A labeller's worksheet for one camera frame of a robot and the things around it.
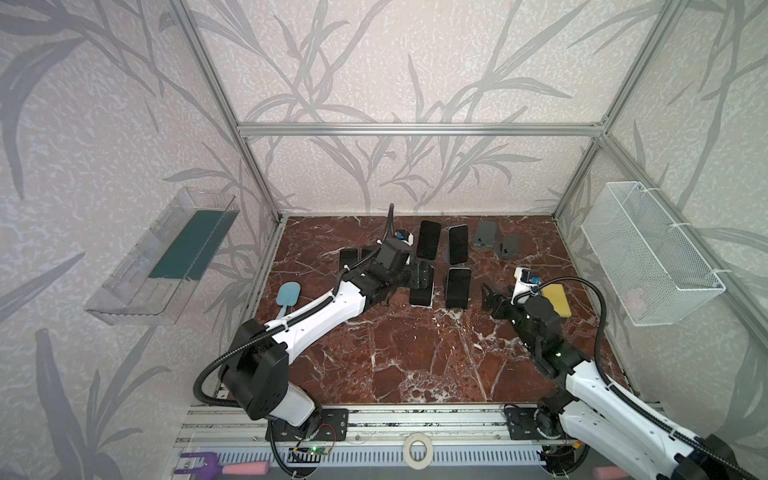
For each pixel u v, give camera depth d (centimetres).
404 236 74
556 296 96
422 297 94
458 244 101
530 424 73
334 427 73
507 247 106
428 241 103
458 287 96
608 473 64
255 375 42
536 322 59
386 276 62
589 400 53
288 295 96
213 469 69
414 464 68
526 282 68
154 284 63
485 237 108
